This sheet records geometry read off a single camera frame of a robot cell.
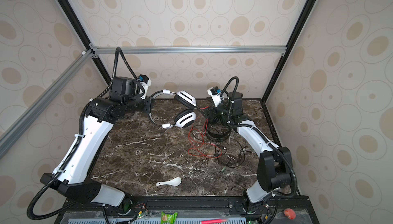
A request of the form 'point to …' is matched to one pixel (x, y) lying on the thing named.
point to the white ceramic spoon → (175, 182)
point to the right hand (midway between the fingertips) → (204, 102)
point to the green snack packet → (169, 219)
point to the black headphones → (215, 116)
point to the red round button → (289, 213)
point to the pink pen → (214, 221)
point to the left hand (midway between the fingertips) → (156, 98)
